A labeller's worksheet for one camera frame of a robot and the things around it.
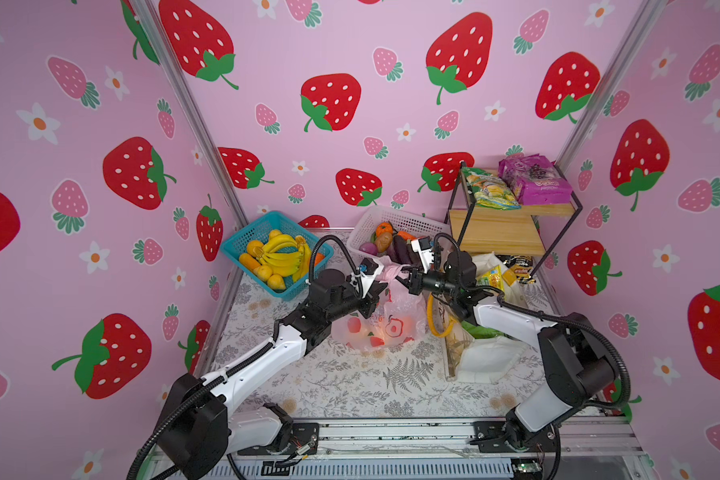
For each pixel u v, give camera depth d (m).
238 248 1.08
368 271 0.64
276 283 1.01
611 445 0.73
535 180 0.78
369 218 1.15
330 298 0.59
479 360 0.75
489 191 0.78
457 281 0.66
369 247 1.08
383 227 1.15
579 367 0.46
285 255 1.04
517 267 0.98
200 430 0.39
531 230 0.98
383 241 1.11
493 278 0.84
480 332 0.64
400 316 0.84
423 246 0.74
